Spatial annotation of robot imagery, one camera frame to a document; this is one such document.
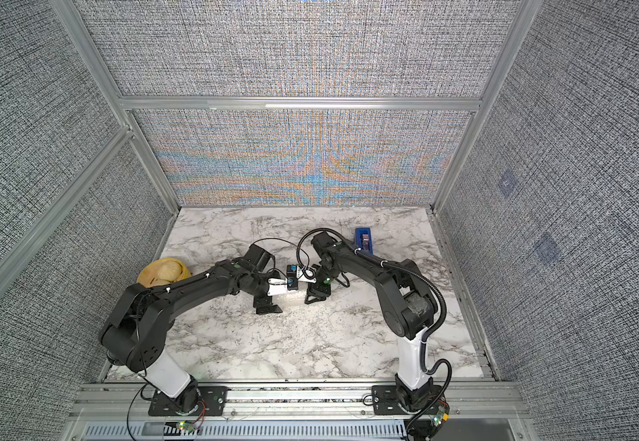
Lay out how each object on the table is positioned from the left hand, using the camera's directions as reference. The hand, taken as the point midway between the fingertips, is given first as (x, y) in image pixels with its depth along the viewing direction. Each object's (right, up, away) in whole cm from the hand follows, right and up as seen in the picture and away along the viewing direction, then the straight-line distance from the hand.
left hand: (283, 291), depth 89 cm
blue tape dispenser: (+30, +20, +15) cm, 39 cm away
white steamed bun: (-39, +6, +3) cm, 39 cm away
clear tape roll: (+28, +16, +11) cm, 35 cm away
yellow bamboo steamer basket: (-47, +4, +6) cm, 48 cm away
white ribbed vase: (0, +4, -12) cm, 12 cm away
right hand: (+8, +3, +2) cm, 9 cm away
